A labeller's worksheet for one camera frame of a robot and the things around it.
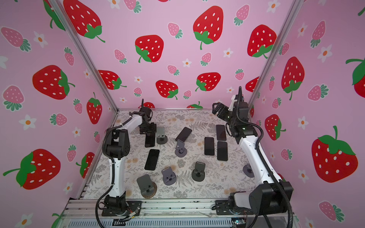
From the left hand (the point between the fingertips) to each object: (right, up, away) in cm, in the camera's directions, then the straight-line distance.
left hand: (153, 131), depth 107 cm
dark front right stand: (+33, -24, -25) cm, 47 cm away
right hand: (+42, +15, -31) cm, 54 cm away
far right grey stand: (+65, -24, -19) cm, 71 cm away
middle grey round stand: (+22, -12, -16) cm, 30 cm away
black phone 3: (-1, -5, -6) cm, 8 cm away
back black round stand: (+7, -5, -6) cm, 11 cm away
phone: (+24, -2, -2) cm, 24 cm away
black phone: (+2, -18, -13) cm, 23 cm away
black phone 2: (+50, -1, -7) cm, 51 cm away
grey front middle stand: (+16, -25, -27) cm, 40 cm away
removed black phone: (+42, -10, -8) cm, 44 cm away
